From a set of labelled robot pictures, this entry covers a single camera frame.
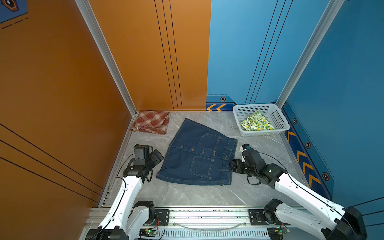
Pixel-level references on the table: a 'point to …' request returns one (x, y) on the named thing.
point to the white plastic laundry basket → (269, 111)
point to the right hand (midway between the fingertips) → (231, 165)
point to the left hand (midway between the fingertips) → (156, 155)
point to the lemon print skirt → (256, 122)
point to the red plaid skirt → (152, 122)
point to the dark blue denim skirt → (198, 154)
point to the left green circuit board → (148, 232)
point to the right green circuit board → (277, 233)
